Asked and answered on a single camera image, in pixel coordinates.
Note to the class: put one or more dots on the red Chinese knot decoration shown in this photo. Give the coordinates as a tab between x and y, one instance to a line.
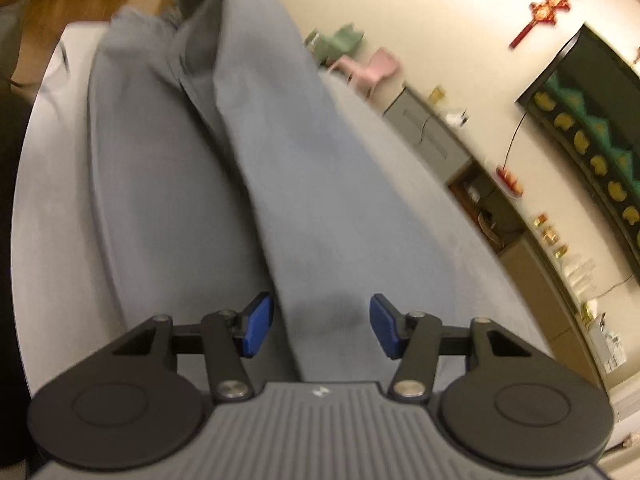
555	2

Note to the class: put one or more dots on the grey storage box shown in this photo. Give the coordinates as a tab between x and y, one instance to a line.
607	345

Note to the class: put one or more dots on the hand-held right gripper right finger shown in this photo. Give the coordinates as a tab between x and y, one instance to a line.
382	322

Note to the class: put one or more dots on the green plastic child chair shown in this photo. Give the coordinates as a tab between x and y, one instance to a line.
340	40

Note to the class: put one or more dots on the red plate of fruit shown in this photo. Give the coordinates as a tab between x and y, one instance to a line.
511	180

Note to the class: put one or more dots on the grey pants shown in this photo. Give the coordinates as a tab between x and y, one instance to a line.
200	185

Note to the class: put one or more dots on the small golden ornament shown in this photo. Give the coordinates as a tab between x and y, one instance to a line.
540	220
561	252

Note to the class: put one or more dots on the wide golden ornament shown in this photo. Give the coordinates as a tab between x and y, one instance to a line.
550	236

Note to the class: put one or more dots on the white power strip with charger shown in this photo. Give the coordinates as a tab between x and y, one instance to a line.
457	119

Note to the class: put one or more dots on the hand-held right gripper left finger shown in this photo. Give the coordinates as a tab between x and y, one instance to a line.
257	322

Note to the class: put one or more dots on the pink plastic child chair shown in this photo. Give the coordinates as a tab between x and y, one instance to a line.
372	67

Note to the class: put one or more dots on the glass cups with tray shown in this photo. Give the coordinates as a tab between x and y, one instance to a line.
581	275

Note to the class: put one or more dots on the grey brown television cabinet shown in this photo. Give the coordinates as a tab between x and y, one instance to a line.
440	150

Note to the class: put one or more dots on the golden tissue box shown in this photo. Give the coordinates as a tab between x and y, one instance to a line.
591	315

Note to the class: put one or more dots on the person's dark clothing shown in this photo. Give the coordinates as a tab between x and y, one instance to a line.
10	260

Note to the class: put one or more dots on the yellow cup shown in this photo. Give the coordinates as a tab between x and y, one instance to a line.
436	96

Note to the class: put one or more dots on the wall television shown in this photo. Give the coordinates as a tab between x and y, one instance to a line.
595	125

